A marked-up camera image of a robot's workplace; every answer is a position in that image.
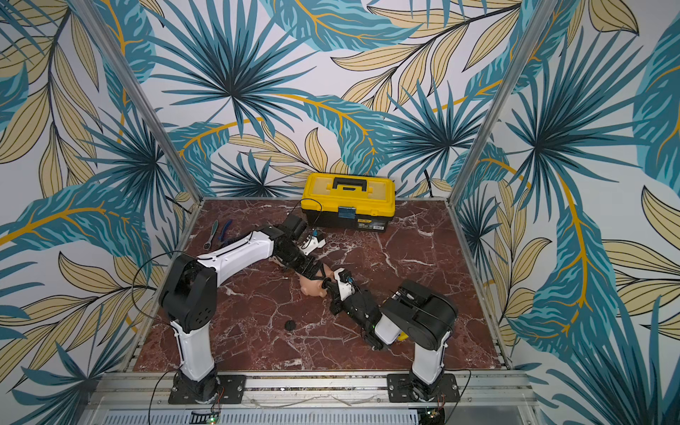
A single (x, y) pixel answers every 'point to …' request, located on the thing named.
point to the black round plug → (290, 325)
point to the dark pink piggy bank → (313, 287)
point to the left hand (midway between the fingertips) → (313, 274)
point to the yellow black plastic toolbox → (349, 201)
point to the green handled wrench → (207, 244)
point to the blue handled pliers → (221, 242)
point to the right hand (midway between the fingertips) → (328, 283)
